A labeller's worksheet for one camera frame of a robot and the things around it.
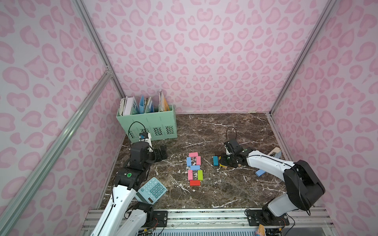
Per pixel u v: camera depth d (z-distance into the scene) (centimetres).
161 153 66
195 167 91
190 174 87
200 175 88
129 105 91
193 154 95
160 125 92
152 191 80
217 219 75
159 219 72
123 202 44
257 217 73
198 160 93
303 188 44
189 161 93
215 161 93
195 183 85
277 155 93
